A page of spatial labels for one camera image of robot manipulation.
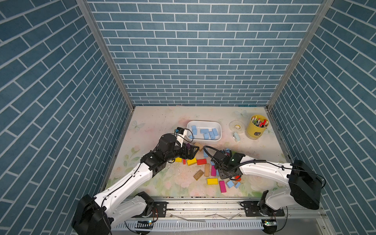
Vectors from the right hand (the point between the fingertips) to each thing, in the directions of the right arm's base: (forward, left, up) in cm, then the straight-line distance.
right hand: (224, 174), depth 84 cm
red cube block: (-1, -8, -1) cm, 8 cm away
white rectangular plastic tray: (+34, +13, +3) cm, 37 cm away
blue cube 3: (-5, -3, 0) cm, 6 cm away
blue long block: (+31, +5, -1) cm, 31 cm away
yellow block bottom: (-4, +6, -2) cm, 8 cm away
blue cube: (+26, +11, 0) cm, 28 cm away
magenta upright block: (+2, +6, -1) cm, 6 cm away
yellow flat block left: (-2, +25, +19) cm, 31 cm away
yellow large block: (+6, +20, 0) cm, 21 cm away
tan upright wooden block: (+2, +10, -1) cm, 10 cm away
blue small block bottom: (-5, -7, -1) cm, 9 cm away
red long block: (+7, +13, 0) cm, 15 cm away
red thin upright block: (+6, +24, 0) cm, 25 cm away
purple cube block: (+3, +20, +25) cm, 32 cm away
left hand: (+6, +17, +17) cm, 25 cm away
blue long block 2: (+31, +13, 0) cm, 33 cm away
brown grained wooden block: (-1, +15, -1) cm, 15 cm away
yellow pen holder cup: (+31, -22, +9) cm, 39 cm away
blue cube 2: (+31, +20, 0) cm, 37 cm away
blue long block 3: (+1, +12, +21) cm, 24 cm away
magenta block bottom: (-6, +1, -2) cm, 7 cm away
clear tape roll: (+37, -12, -1) cm, 39 cm away
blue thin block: (+27, +7, 0) cm, 28 cm away
